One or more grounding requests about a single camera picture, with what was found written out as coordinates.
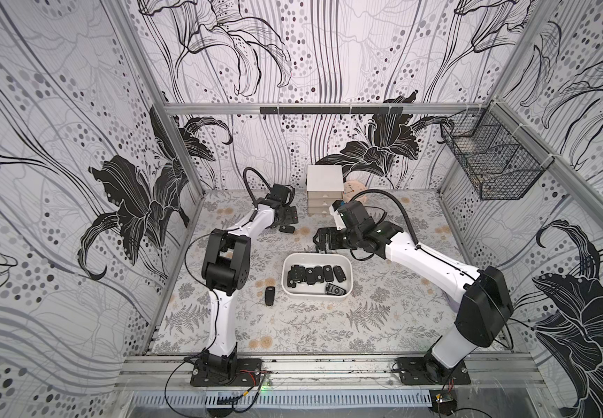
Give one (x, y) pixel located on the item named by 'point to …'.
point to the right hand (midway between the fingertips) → (327, 235)
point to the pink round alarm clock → (352, 187)
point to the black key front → (310, 276)
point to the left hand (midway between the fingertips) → (282, 220)
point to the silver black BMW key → (332, 289)
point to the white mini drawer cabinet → (324, 186)
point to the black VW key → (289, 229)
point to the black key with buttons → (328, 273)
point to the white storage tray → (316, 275)
